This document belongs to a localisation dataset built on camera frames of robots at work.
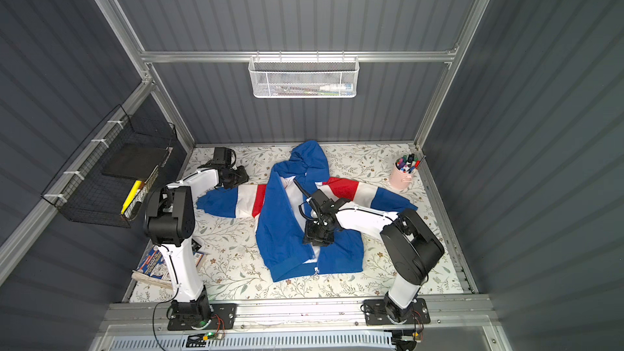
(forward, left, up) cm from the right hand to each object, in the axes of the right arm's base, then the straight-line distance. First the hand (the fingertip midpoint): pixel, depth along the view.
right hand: (308, 241), depth 85 cm
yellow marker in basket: (+6, +52, +23) cm, 57 cm away
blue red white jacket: (+7, +11, -1) cm, 13 cm away
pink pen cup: (+26, -37, +6) cm, 46 cm away
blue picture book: (-8, +52, -1) cm, 53 cm away
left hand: (+28, +26, +1) cm, 38 cm away
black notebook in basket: (+15, +54, +26) cm, 62 cm away
